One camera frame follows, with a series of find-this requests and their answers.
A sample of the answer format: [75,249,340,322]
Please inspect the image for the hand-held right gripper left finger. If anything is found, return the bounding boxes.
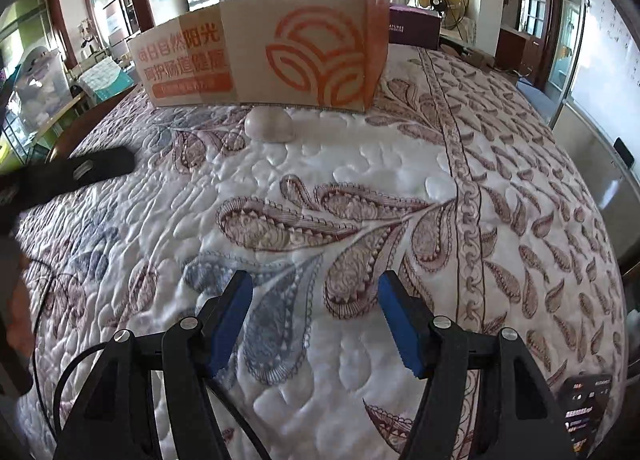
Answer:
[52,270,254,460]

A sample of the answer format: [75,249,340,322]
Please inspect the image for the dark purple box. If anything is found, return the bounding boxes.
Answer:
[387,4,443,50]

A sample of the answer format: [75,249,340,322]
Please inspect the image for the black cable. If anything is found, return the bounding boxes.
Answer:
[31,260,268,460]

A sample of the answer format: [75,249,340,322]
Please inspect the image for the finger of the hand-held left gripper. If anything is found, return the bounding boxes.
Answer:
[15,147,136,211]

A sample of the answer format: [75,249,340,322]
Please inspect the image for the clear storage bin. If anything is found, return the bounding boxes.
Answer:
[15,48,68,126]

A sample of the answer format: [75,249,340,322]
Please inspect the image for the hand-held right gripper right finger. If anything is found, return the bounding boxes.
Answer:
[377,269,581,460]

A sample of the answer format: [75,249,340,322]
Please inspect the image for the teal storage box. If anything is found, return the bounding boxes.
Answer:
[80,58,136,101]

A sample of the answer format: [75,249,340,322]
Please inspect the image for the paisley quilted table cover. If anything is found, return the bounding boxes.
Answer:
[10,43,628,460]

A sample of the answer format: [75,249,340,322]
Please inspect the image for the orange print cardboard box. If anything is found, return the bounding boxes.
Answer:
[125,0,391,114]

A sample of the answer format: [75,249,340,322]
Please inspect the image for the yellow floor fan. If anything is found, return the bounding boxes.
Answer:
[412,0,463,31]

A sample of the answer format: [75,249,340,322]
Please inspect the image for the pale dome-shaped object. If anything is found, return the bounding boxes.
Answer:
[244,108,295,142]

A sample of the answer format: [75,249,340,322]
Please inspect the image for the black whiteboard eraser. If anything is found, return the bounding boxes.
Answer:
[614,137,636,168]

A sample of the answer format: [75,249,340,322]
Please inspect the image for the wooden glass door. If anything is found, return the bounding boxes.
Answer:
[517,0,563,86]

